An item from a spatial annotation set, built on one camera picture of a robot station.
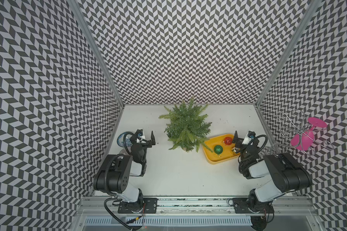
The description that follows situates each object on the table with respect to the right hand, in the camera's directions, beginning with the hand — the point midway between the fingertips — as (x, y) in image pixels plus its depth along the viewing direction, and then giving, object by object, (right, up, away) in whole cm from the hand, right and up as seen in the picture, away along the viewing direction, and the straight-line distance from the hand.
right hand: (243, 134), depth 89 cm
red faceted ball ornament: (-8, -5, +3) cm, 10 cm away
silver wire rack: (+28, +7, -3) cm, 29 cm away
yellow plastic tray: (-20, -14, -4) cm, 25 cm away
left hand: (-62, +1, +1) cm, 62 cm away
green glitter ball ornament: (-16, -9, -1) cm, 18 cm away
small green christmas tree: (-35, +5, -17) cm, 40 cm away
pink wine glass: (+19, -1, -22) cm, 29 cm away
